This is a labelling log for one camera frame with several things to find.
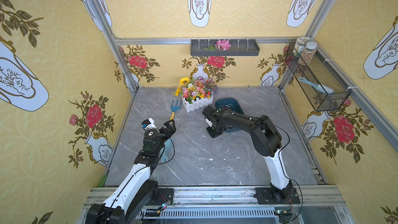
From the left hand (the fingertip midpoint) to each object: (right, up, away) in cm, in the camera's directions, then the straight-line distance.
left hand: (164, 123), depth 84 cm
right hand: (+30, -7, +14) cm, 34 cm away
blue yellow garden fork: (+1, +7, +26) cm, 27 cm away
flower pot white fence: (+17, +17, +13) cm, 27 cm away
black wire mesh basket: (+87, +29, +4) cm, 92 cm away
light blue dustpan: (0, -17, +1) cm, 17 cm away
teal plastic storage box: (+43, +9, +25) cm, 51 cm away
